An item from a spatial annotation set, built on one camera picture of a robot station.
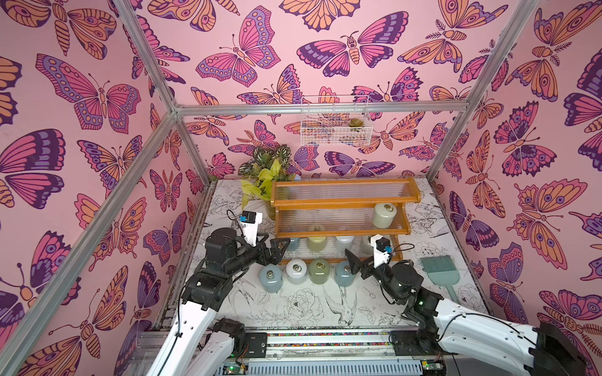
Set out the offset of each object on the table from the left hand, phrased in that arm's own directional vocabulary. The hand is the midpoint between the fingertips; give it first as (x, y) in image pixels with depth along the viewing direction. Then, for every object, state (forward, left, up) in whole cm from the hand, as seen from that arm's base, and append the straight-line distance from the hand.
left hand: (280, 236), depth 70 cm
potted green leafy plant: (+27, +11, -1) cm, 29 cm away
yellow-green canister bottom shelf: (+8, -12, -19) cm, 24 cm away
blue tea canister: (-4, -21, -19) cm, 29 cm away
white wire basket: (+49, -19, +8) cm, 54 cm away
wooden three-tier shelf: (+26, -15, -27) cm, 40 cm away
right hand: (+2, -25, -6) cm, 26 cm away
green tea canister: (-3, -12, -18) cm, 22 cm away
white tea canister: (-3, -4, -18) cm, 19 cm away
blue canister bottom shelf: (+9, -3, -21) cm, 23 cm away
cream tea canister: (+11, -34, -4) cm, 36 cm away
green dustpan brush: (0, -59, -26) cm, 65 cm away
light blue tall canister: (-6, +4, -17) cm, 19 cm away
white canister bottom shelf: (+9, -22, -19) cm, 30 cm away
